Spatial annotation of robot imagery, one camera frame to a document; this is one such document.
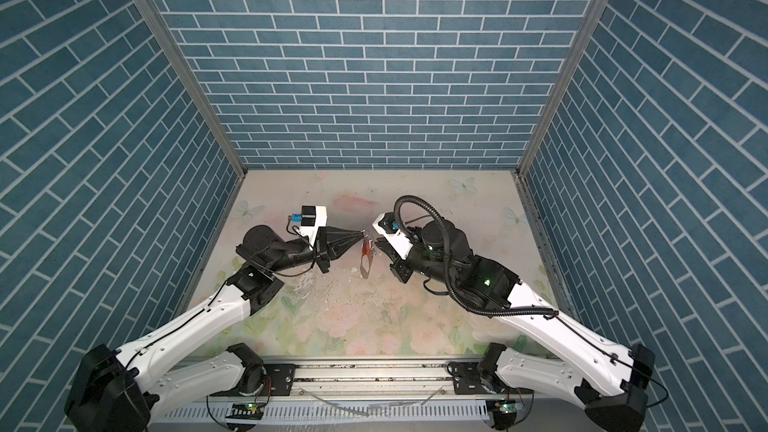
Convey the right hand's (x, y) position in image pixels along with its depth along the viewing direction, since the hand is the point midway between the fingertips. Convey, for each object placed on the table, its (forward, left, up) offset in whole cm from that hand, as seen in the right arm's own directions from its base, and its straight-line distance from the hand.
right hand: (375, 237), depth 64 cm
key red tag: (-3, +2, 0) cm, 3 cm away
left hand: (-1, +3, +1) cm, 3 cm away
